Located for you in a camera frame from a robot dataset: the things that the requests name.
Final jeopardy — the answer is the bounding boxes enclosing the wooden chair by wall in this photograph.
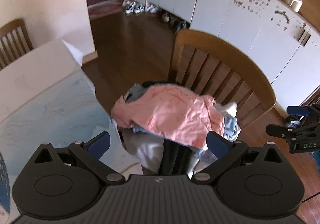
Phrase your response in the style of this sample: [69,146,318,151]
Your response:
[0,18,34,70]

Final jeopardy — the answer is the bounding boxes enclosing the shoes on floor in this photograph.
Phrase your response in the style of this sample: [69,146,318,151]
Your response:
[122,0,161,15]

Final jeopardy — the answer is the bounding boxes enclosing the pile of clothes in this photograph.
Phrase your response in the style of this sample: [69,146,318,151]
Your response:
[118,81,241,176]

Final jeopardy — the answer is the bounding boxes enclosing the pink patterned shirt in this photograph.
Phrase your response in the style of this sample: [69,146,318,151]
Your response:
[111,84,225,150]

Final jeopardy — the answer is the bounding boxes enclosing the white cabinet row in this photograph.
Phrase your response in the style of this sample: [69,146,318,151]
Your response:
[127,0,320,117]

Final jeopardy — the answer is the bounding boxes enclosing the wooden slat-back chair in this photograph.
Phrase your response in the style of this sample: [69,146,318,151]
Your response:
[168,29,276,129]

